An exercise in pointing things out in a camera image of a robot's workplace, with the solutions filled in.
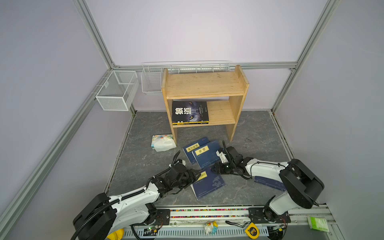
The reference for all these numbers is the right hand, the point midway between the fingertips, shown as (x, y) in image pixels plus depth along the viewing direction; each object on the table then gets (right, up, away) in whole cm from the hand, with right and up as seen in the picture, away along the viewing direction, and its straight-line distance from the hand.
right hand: (214, 171), depth 88 cm
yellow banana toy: (-46, -22, -22) cm, 55 cm away
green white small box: (+47, -19, -18) cm, 54 cm away
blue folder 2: (-4, +9, +6) cm, 11 cm away
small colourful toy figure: (-4, -20, -20) cm, 29 cm away
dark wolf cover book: (-14, +35, -3) cm, 38 cm away
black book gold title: (-14, +29, -5) cm, 33 cm away
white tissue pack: (-34, +16, +7) cm, 38 cm away
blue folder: (-16, +12, +9) cm, 22 cm away
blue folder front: (-4, -4, -5) cm, 8 cm away
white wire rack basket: (-39, +61, +6) cm, 73 cm away
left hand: (-9, -2, -8) cm, 12 cm away
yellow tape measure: (+15, -21, -20) cm, 33 cm away
